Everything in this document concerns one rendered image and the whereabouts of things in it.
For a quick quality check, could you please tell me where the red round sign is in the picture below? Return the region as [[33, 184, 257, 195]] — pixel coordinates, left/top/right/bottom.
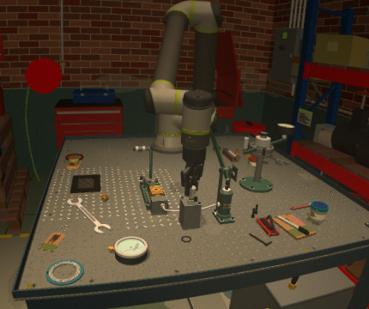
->
[[25, 58, 64, 95]]

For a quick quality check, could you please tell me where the blue flat ring gasket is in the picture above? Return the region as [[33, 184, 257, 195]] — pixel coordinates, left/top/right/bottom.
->
[[45, 259, 86, 286]]

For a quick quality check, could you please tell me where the brown cylinder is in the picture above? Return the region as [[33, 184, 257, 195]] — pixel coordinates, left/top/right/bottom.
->
[[221, 147, 241, 162]]

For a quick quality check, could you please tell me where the black drum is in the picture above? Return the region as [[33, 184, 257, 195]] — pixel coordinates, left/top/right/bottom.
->
[[330, 108, 369, 173]]

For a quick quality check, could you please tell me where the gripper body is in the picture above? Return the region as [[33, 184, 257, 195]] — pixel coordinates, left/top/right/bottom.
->
[[181, 146, 208, 168]]

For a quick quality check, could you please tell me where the black square mat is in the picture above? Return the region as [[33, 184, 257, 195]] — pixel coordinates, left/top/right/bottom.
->
[[70, 173, 102, 194]]

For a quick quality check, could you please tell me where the red machine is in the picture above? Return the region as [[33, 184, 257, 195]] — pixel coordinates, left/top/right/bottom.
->
[[215, 31, 245, 121]]

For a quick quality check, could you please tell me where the red tool case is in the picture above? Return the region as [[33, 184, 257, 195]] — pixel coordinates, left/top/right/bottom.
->
[[256, 215, 281, 237]]

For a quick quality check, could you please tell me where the grey box under bench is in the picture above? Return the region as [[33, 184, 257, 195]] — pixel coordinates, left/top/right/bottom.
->
[[263, 275, 359, 309]]

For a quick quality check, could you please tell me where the green hose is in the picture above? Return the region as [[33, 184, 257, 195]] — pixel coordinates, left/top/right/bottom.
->
[[23, 88, 41, 182]]

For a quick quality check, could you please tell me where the blue toolbox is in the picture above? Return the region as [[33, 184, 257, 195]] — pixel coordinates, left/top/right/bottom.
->
[[71, 88, 117, 105]]

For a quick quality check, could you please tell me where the black hex key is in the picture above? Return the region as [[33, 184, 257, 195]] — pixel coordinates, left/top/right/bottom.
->
[[249, 233, 272, 246]]

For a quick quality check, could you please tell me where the green upright post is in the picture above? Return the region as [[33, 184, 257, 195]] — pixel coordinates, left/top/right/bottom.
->
[[148, 147, 155, 182]]

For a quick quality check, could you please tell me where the green pump lever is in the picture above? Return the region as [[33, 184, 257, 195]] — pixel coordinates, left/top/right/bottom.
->
[[211, 132, 239, 189]]

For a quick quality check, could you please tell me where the blue red shelf rack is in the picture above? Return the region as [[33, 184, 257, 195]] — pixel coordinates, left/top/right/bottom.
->
[[286, 0, 369, 214]]

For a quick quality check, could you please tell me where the grey block with hoses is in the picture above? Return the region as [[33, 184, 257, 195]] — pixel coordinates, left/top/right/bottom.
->
[[178, 197, 203, 231]]

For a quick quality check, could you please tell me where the white gauge head knob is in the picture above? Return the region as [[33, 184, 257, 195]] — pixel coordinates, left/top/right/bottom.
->
[[255, 130, 272, 147]]

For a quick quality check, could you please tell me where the white open-end spanner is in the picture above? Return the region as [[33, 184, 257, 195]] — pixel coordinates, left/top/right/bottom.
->
[[66, 197, 112, 234]]

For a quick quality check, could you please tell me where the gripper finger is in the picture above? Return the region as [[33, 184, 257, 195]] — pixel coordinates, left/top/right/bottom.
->
[[179, 164, 195, 197], [192, 163, 205, 188]]

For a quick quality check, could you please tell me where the cardboard box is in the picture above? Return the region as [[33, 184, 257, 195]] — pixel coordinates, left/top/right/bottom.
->
[[312, 33, 369, 70]]

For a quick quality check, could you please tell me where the green hand pump body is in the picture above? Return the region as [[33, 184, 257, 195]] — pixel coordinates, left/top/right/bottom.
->
[[212, 186, 237, 224]]

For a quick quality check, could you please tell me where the white dial gauge on arm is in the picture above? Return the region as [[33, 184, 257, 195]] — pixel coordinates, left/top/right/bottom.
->
[[270, 122, 297, 146]]

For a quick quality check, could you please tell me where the black knob on grey block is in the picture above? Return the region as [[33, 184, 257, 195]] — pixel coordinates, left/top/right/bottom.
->
[[185, 187, 199, 204]]

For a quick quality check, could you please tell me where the green clamp fixture base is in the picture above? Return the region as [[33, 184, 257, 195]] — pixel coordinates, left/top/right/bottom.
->
[[138, 175, 172, 215]]

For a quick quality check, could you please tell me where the white canister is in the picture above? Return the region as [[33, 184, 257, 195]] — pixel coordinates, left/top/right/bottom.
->
[[312, 123, 337, 149]]

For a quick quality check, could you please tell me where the grey electrical cabinet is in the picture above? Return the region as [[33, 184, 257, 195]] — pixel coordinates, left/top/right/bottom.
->
[[270, 27, 305, 86]]

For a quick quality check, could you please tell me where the white tub blue lid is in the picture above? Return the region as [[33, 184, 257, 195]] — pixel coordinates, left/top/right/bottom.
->
[[308, 200, 330, 223]]

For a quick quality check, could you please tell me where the white pressure gauge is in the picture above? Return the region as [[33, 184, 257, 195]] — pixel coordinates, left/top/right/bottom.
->
[[107, 235, 149, 260]]

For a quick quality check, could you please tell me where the white hose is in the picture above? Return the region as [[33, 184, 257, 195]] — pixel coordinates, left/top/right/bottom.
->
[[160, 202, 218, 214]]

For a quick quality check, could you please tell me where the grey wall conduit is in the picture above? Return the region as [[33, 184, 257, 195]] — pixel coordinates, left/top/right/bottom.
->
[[288, 0, 302, 31]]

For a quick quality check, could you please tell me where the green round gauge stand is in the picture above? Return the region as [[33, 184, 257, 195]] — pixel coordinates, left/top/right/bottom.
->
[[239, 141, 275, 194]]

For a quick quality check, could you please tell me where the red tool cabinet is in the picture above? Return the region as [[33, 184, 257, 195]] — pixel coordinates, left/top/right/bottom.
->
[[54, 98, 124, 153]]

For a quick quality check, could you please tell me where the white green notice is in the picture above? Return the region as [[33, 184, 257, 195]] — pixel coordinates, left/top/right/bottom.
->
[[296, 107, 313, 127]]

